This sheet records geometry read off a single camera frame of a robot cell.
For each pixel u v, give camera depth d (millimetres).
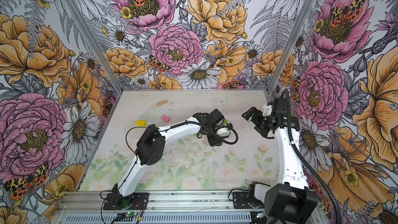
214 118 747
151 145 542
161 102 1147
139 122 1033
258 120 677
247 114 699
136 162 586
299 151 431
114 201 647
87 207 735
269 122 552
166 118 1043
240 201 733
